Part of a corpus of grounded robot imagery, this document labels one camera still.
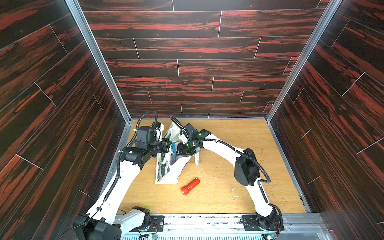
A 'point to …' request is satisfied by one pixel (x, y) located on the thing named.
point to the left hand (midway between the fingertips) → (172, 142)
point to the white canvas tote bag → (169, 166)
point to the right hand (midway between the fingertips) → (181, 151)
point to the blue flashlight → (174, 148)
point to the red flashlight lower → (185, 190)
